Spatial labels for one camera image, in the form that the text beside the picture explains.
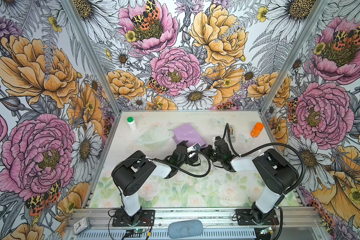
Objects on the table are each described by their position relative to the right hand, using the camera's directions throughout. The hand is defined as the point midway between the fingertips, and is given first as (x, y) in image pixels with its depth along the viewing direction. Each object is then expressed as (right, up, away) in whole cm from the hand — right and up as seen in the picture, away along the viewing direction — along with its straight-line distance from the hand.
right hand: (200, 153), depth 94 cm
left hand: (-6, +2, 0) cm, 7 cm away
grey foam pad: (-9, -30, -25) cm, 40 cm away
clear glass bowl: (-30, +8, +14) cm, 34 cm away
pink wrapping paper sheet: (-8, +12, +6) cm, 16 cm away
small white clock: (-57, -29, -23) cm, 68 cm away
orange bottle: (+39, +14, +7) cm, 42 cm away
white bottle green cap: (-46, +19, +12) cm, 51 cm away
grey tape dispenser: (+23, +11, +11) cm, 28 cm away
